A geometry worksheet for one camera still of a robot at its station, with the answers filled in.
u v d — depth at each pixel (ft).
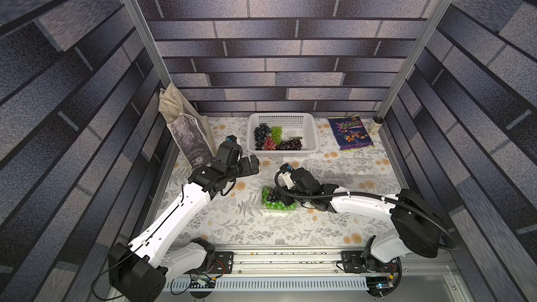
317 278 2.34
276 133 3.57
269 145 3.37
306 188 2.14
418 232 1.40
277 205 2.74
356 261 2.39
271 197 2.69
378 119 3.69
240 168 2.18
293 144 3.39
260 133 3.49
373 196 1.66
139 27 2.67
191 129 2.87
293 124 3.76
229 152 1.84
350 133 3.58
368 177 3.18
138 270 1.21
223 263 2.42
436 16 2.60
